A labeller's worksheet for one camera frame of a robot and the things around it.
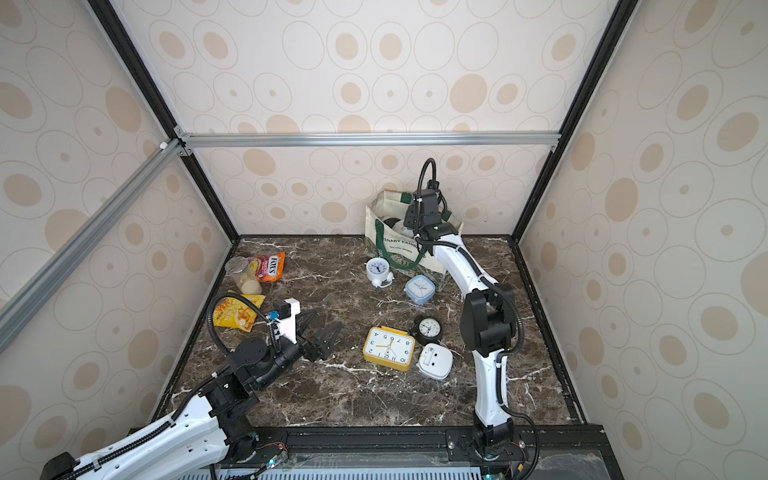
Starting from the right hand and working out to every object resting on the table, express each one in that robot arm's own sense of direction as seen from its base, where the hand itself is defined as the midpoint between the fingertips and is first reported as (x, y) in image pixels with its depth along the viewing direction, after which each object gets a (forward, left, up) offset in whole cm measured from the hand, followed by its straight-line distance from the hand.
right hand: (431, 208), depth 94 cm
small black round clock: (-31, +1, -22) cm, 38 cm away
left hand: (-41, +23, 0) cm, 47 cm away
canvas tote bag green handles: (-7, +13, -8) cm, 17 cm away
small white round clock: (-9, +18, -21) cm, 29 cm away
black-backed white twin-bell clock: (+7, +13, -12) cm, 19 cm away
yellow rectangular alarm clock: (-37, +12, -22) cm, 45 cm away
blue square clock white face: (-16, +3, -21) cm, 27 cm away
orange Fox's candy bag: (-10, +56, -20) cm, 60 cm away
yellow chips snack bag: (-29, +61, -20) cm, 70 cm away
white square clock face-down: (-41, -1, -21) cm, 46 cm away
